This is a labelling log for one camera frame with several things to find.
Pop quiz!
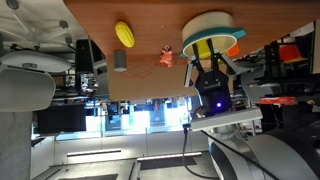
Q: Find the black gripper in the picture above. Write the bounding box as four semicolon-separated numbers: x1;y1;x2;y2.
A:
191;38;233;117

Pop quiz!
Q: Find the yellow cylinder block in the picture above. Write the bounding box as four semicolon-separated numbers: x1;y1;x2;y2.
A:
194;39;221;60

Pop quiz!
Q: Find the grey cylinder block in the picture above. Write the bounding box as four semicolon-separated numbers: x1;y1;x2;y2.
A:
112;49;128;73

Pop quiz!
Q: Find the pink bunny toy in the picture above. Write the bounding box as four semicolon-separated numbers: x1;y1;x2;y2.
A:
158;45;174;69

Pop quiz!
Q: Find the yellow toy corn cob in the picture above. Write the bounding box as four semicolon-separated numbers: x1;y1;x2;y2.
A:
114;21;136;49

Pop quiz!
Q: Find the orange and yellow plastic item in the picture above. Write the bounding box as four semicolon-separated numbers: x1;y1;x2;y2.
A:
277;43;309;65

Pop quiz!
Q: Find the red flat item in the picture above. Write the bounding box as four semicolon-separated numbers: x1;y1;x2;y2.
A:
259;96;298;107

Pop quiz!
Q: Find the long ceiling light strip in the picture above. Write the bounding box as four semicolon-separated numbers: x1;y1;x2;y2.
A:
136;151;203;162
66;148;123;158

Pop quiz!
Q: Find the black speaker box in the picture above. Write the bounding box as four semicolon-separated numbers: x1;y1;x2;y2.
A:
74;38;97;75

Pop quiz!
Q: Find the black monitor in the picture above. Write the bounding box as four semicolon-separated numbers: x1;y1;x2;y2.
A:
35;103;88;135

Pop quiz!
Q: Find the white swivel office chair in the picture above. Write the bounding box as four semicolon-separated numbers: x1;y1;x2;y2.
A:
0;0;78;113

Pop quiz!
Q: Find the white bowl with teal handles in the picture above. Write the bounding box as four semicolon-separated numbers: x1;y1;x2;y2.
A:
179;10;248;59

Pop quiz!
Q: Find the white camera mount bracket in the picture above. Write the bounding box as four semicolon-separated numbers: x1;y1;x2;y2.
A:
183;53;264;132

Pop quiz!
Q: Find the black cable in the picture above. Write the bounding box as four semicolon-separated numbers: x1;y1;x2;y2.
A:
181;123;222;180

